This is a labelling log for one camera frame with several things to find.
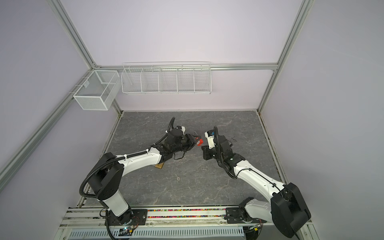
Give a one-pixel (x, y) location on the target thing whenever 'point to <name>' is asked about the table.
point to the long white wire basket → (166, 77)
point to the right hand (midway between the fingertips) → (203, 147)
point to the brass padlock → (159, 165)
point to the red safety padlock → (199, 141)
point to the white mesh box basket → (98, 90)
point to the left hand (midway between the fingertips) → (202, 141)
